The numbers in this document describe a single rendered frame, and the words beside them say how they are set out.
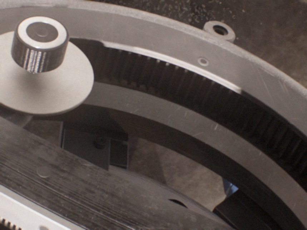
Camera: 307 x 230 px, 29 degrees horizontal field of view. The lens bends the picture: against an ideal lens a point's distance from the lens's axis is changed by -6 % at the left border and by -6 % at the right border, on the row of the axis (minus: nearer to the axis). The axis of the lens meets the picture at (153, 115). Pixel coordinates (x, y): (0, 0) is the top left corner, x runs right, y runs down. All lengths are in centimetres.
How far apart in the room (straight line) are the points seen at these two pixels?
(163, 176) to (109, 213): 86
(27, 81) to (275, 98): 25
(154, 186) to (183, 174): 64
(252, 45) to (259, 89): 45
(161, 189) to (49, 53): 23
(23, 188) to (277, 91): 31
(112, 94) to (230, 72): 12
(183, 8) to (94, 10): 37
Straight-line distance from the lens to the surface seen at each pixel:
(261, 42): 109
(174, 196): 68
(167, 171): 130
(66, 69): 56
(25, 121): 54
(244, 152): 65
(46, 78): 55
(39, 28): 54
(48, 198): 45
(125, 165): 68
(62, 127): 70
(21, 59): 53
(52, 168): 47
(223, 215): 68
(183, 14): 102
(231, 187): 108
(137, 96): 65
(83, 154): 67
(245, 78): 64
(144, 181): 68
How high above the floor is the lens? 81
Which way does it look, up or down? 44 degrees down
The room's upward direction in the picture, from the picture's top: 173 degrees clockwise
